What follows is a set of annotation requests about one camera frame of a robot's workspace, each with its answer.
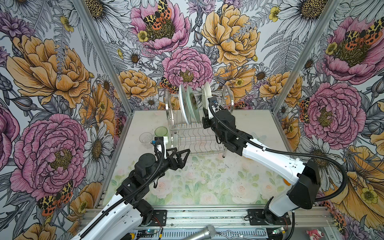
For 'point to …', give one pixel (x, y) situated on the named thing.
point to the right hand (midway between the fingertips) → (206, 112)
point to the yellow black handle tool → (133, 235)
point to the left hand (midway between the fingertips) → (183, 154)
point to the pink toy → (315, 234)
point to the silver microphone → (209, 232)
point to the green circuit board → (146, 233)
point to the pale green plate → (193, 106)
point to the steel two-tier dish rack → (193, 138)
